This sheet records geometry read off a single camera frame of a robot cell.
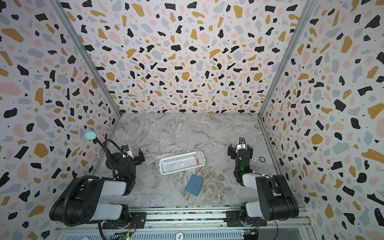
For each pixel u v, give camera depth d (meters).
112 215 0.61
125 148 0.75
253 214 0.61
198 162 0.92
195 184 0.84
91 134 0.65
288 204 0.43
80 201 0.43
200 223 0.73
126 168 0.67
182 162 0.95
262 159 0.97
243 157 0.67
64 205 0.39
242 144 0.77
